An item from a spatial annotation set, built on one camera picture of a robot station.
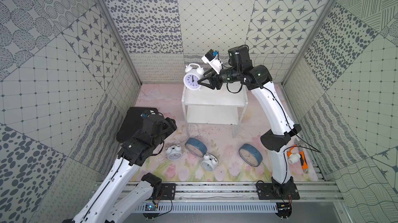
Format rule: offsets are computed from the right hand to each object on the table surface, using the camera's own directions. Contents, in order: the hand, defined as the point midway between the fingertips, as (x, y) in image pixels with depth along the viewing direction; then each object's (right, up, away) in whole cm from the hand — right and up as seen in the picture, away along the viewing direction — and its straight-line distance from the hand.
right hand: (202, 80), depth 67 cm
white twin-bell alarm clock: (-15, -36, +12) cm, 41 cm away
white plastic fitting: (+49, -40, +15) cm, 65 cm away
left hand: (-13, -20, +4) cm, 24 cm away
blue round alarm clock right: (+24, -37, +10) cm, 46 cm away
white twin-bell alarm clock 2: (+4, -40, +9) cm, 41 cm away
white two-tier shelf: (+3, -12, +10) cm, 16 cm away
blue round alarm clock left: (-4, -33, +10) cm, 34 cm away
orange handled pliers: (+56, -42, +16) cm, 72 cm away
